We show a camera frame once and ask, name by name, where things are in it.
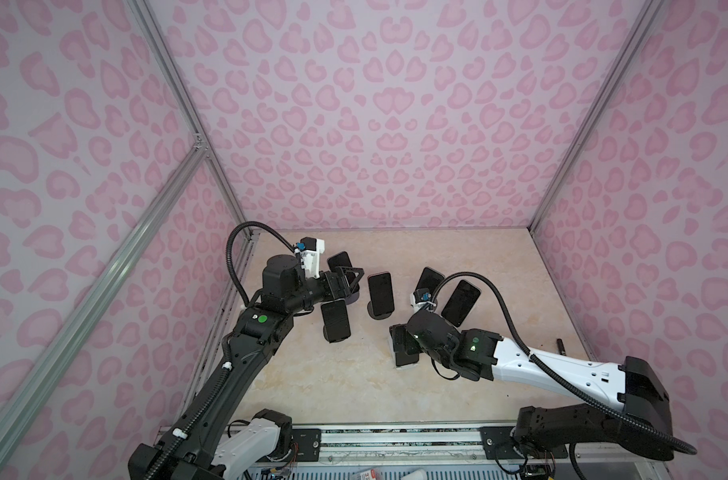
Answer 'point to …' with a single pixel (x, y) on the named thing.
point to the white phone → (411, 354)
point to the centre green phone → (381, 288)
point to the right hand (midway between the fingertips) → (404, 328)
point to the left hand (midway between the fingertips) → (353, 270)
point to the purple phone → (338, 260)
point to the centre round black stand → (371, 312)
